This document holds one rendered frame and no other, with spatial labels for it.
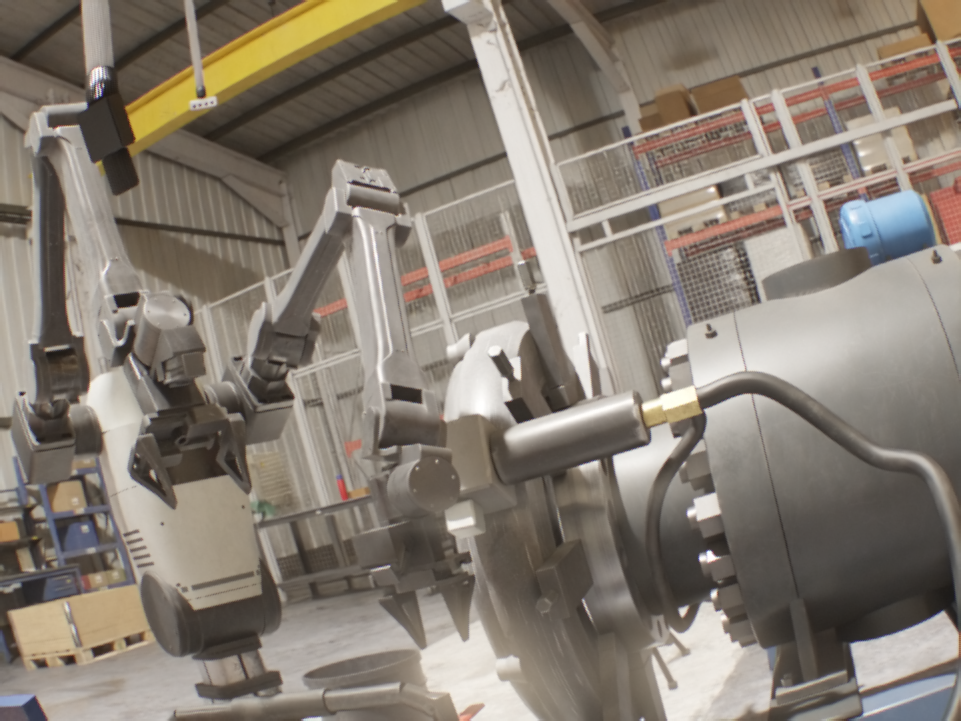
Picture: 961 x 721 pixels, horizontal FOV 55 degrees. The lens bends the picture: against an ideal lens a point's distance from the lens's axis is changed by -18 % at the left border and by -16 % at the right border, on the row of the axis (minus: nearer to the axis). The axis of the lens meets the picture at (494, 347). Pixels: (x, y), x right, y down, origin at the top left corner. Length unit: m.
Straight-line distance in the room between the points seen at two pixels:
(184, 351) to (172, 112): 10.59
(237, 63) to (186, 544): 9.75
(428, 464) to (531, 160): 8.58
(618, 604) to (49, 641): 7.29
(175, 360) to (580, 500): 0.74
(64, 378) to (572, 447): 0.74
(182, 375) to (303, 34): 9.77
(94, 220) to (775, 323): 1.00
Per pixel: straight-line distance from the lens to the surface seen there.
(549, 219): 9.48
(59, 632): 8.51
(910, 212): 1.98
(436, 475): 1.09
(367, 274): 1.32
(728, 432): 1.52
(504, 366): 1.49
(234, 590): 1.68
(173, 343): 1.10
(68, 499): 11.53
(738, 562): 1.53
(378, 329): 1.24
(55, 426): 1.65
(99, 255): 1.28
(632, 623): 1.67
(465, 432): 1.42
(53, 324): 1.54
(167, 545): 1.64
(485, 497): 1.42
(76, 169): 1.38
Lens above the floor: 0.74
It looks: 6 degrees up
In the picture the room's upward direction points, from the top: 16 degrees counter-clockwise
